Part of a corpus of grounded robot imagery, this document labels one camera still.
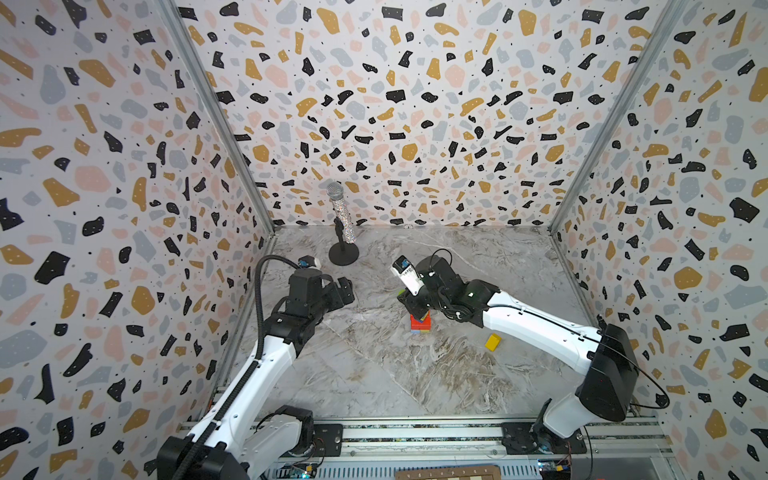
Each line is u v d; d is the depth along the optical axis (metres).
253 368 0.47
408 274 0.69
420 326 0.91
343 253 1.12
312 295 0.60
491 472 0.68
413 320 0.92
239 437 0.42
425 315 0.71
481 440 0.76
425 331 0.92
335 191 0.88
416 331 0.92
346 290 0.73
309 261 0.70
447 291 0.59
